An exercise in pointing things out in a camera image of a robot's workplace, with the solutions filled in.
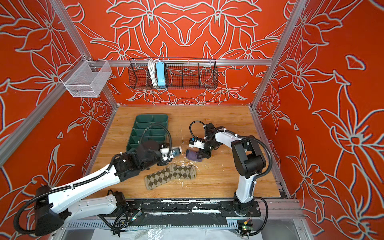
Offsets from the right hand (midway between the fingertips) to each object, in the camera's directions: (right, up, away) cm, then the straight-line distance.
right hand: (198, 154), depth 90 cm
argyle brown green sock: (-15, -9, -5) cm, 18 cm away
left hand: (-14, +9, -17) cm, 24 cm away
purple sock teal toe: (-4, 0, -4) cm, 5 cm away
